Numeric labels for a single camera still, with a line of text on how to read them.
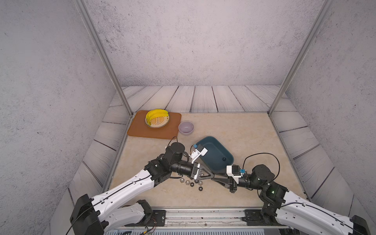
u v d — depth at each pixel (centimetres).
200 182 85
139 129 112
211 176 60
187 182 85
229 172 53
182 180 85
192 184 85
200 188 83
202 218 75
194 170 57
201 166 59
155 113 114
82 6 70
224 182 58
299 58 89
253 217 73
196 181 85
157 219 73
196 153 63
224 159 94
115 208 43
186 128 108
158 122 114
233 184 57
